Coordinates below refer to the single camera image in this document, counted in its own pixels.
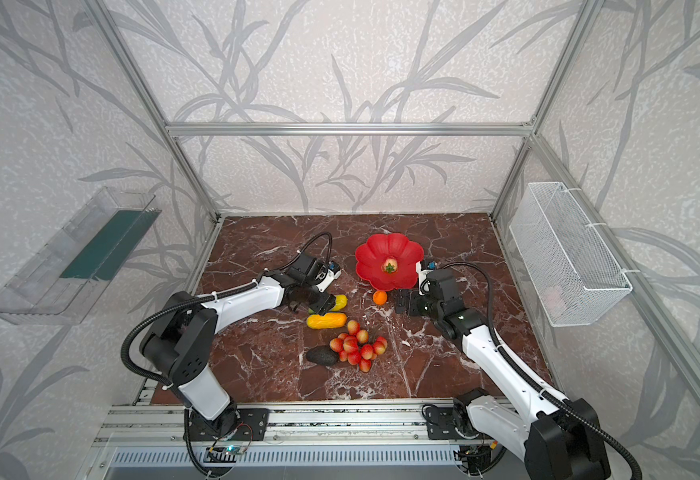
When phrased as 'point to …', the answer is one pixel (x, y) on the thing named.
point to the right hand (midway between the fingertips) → (407, 285)
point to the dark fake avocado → (322, 355)
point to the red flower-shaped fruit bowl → (380, 247)
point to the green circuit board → (223, 453)
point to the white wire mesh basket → (572, 271)
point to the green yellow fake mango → (341, 302)
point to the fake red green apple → (390, 265)
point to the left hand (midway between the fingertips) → (330, 289)
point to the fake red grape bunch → (356, 347)
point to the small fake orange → (380, 297)
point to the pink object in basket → (554, 300)
